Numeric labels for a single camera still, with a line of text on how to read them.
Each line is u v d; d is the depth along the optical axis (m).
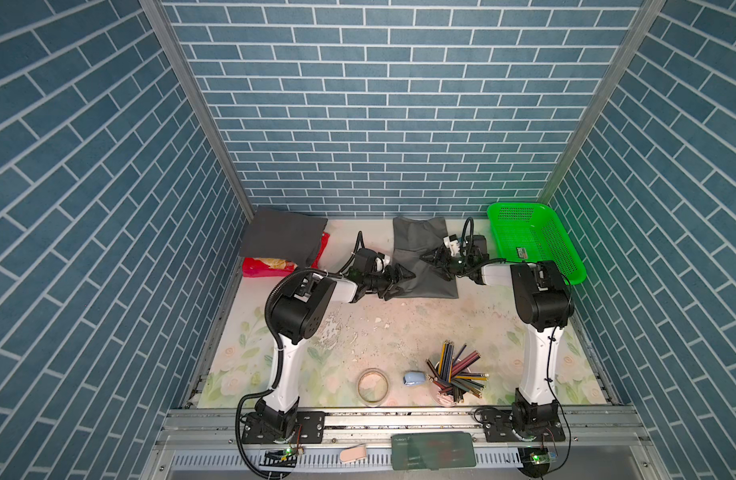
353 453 0.69
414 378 0.79
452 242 0.99
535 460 0.70
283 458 0.71
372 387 0.81
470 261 0.87
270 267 0.98
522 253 1.11
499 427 0.74
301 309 0.56
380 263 0.95
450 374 0.75
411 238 1.15
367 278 0.84
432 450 0.70
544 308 0.59
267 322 0.53
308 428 0.74
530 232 1.19
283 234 1.02
